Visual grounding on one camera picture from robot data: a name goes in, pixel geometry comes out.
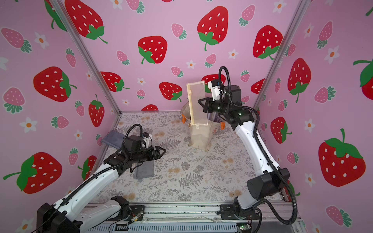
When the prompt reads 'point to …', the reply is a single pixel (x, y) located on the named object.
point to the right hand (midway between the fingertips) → (196, 101)
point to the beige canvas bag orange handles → (200, 135)
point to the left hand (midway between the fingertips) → (162, 151)
